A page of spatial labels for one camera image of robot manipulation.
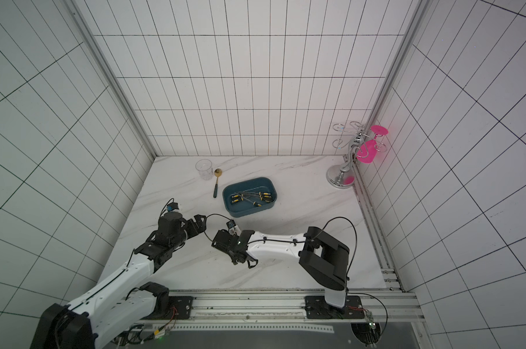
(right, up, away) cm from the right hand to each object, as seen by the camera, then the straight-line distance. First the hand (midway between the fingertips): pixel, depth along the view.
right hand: (236, 254), depth 84 cm
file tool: (+9, +19, +17) cm, 27 cm away
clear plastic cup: (-20, +35, +26) cm, 48 cm away
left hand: (-17, +11, +3) cm, 20 cm away
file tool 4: (+11, +22, +20) cm, 31 cm away
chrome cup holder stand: (+52, +31, +26) cm, 66 cm away
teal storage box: (+1, +16, +15) cm, 22 cm away
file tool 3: (+6, +18, +16) cm, 25 cm away
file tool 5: (-1, +19, +17) cm, 26 cm away
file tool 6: (-2, +21, +18) cm, 28 cm away
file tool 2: (+7, +22, +20) cm, 31 cm away
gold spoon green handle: (-13, +32, +28) cm, 45 cm away
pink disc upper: (+61, +51, +9) cm, 80 cm away
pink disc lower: (+59, +42, +15) cm, 74 cm away
